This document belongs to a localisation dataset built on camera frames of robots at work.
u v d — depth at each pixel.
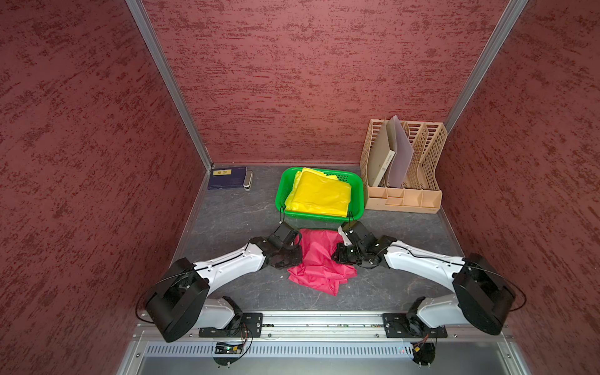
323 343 0.72
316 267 0.79
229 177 1.16
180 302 0.42
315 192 1.00
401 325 0.73
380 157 1.00
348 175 1.06
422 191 1.00
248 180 1.10
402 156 0.89
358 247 0.67
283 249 0.67
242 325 0.68
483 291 0.43
